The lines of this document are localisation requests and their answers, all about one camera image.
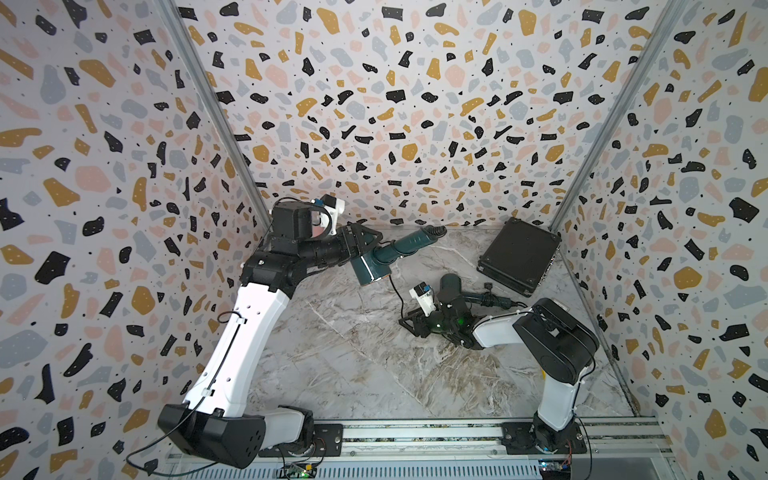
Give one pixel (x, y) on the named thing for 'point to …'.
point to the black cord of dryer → (401, 298)
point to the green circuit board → (297, 471)
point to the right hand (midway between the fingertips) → (406, 318)
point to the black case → (519, 256)
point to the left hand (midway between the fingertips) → (376, 240)
